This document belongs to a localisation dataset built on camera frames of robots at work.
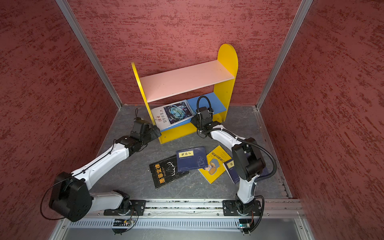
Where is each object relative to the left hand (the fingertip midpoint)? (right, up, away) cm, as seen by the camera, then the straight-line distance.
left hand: (154, 135), depth 86 cm
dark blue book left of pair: (+46, -20, -1) cm, 50 cm away
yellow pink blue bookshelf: (+24, +25, +21) cm, 40 cm away
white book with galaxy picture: (+7, +12, +9) cm, 16 cm away
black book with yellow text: (+7, -21, -1) cm, 23 cm away
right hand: (+22, +8, +6) cm, 24 cm away
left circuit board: (-11, -41, -15) cm, 45 cm away
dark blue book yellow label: (+22, -15, +3) cm, 27 cm away
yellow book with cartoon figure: (+37, -16, +4) cm, 41 cm away
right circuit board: (+49, -42, -15) cm, 66 cm away
